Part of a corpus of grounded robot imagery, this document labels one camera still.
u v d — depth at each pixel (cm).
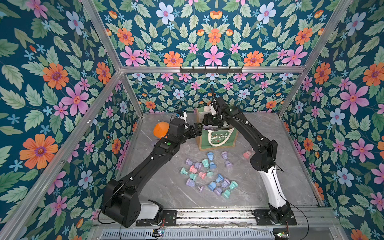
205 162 91
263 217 73
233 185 82
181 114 71
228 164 89
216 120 78
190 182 82
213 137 93
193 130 70
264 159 56
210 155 94
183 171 87
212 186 82
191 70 90
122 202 40
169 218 74
